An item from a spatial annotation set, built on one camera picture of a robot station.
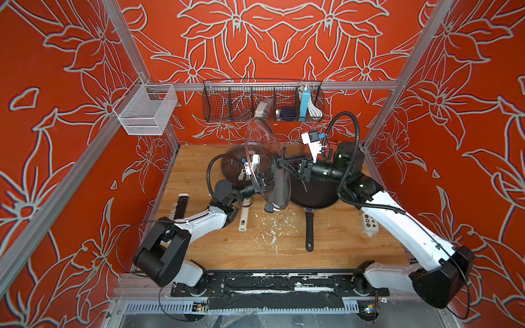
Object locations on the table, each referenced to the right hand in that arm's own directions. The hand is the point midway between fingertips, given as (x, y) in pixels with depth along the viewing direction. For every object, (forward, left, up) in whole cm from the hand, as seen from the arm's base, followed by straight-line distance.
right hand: (278, 163), depth 60 cm
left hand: (-1, -2, -7) cm, 7 cm away
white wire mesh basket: (+38, +60, -7) cm, 71 cm away
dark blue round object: (+39, -7, -10) cm, 41 cm away
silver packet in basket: (+40, +5, -8) cm, 41 cm away
